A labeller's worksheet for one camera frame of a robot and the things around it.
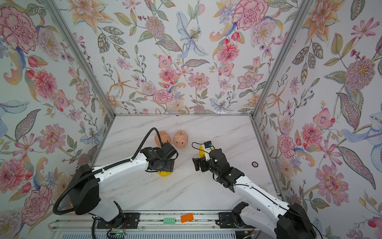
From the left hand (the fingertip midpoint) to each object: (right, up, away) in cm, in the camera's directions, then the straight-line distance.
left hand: (169, 166), depth 84 cm
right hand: (+17, +7, -2) cm, 19 cm away
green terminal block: (+2, -24, -11) cm, 26 cm away
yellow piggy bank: (-3, -4, +1) cm, 6 cm away
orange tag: (+10, -24, -9) cm, 27 cm away
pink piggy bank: (+6, +15, +11) cm, 19 cm away
